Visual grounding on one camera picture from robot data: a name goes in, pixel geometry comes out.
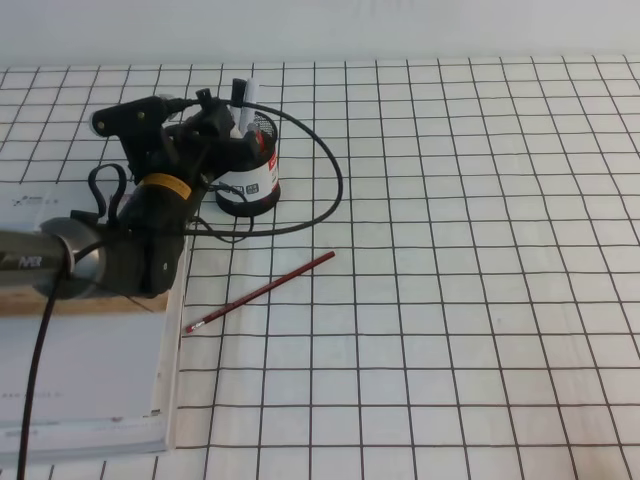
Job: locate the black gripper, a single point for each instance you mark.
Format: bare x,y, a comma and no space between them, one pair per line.
173,162

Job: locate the black cap white marker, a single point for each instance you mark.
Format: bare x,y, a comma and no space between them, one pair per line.
204,96

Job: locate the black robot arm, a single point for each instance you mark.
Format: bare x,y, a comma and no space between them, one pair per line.
132,243

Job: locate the black mesh pen holder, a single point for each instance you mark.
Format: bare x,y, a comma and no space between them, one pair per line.
255,192

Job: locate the black cap marker upright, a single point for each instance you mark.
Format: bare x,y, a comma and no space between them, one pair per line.
236,100

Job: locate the red cap marker right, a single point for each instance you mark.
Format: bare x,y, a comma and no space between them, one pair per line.
261,140

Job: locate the grey cap marker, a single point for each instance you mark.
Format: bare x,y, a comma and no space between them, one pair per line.
248,113

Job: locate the red pencil with eraser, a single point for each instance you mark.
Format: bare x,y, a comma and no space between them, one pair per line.
259,292

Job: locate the white black grid tablecloth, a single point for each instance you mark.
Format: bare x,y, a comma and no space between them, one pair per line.
480,317

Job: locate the white robot brochure book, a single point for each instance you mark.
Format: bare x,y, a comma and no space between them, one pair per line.
108,370

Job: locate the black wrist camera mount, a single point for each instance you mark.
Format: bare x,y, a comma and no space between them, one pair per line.
137,124

